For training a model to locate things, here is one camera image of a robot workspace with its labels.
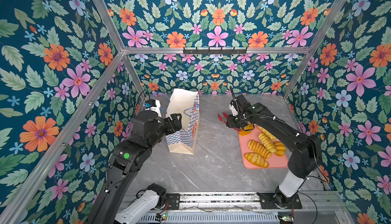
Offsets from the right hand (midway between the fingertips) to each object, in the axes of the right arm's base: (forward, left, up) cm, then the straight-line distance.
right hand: (229, 122), depth 85 cm
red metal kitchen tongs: (+4, +3, -1) cm, 5 cm away
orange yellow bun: (0, -10, -11) cm, 14 cm away
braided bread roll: (-19, -10, +20) cm, 30 cm away
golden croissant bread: (-17, -14, -12) cm, 25 cm away
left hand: (-11, +25, +22) cm, 35 cm away
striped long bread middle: (-9, -23, -9) cm, 26 cm away
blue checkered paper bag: (+11, +25, +5) cm, 28 cm away
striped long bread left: (-10, -18, -12) cm, 24 cm away
